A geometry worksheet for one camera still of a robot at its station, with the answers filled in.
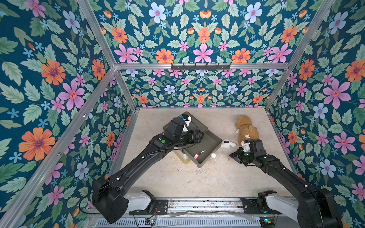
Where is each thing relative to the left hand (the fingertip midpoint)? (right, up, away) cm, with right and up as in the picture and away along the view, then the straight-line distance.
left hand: (199, 134), depth 74 cm
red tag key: (-1, -12, +3) cm, 13 cm away
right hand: (+19, -13, +10) cm, 25 cm away
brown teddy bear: (+31, +1, +17) cm, 35 cm away
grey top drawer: (+2, -12, +2) cm, 13 cm away
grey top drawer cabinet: (+7, -6, +7) cm, 11 cm away
